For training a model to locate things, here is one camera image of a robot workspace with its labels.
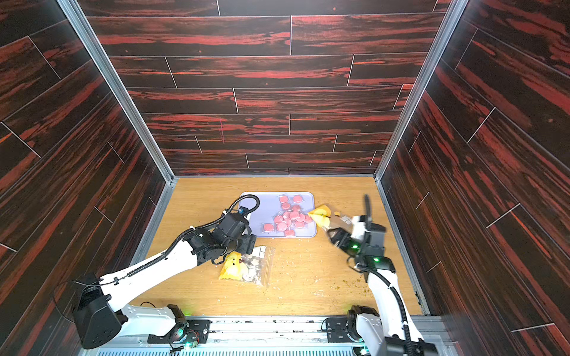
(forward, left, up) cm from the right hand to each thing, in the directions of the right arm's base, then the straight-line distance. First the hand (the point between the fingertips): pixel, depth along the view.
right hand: (337, 234), depth 84 cm
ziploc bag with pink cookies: (+12, +1, -6) cm, 13 cm away
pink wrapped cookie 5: (+9, +22, -10) cm, 26 cm away
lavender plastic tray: (+16, +22, -10) cm, 29 cm away
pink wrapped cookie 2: (+26, +22, -11) cm, 36 cm away
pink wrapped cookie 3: (+26, +15, -10) cm, 32 cm away
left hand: (-4, +33, +3) cm, 34 cm away
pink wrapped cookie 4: (+6, +19, -11) cm, 22 cm away
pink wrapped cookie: (+8, +28, -10) cm, 31 cm away
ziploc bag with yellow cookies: (-10, +31, -10) cm, 34 cm away
